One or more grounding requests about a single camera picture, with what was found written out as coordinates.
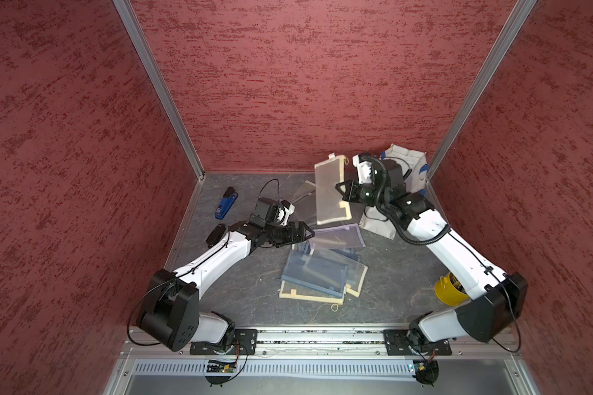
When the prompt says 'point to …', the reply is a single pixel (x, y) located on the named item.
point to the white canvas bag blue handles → (415, 176)
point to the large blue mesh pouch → (315, 271)
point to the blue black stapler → (229, 198)
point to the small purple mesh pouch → (343, 236)
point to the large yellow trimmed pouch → (355, 276)
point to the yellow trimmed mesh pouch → (328, 174)
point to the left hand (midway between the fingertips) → (303, 241)
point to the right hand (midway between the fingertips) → (336, 191)
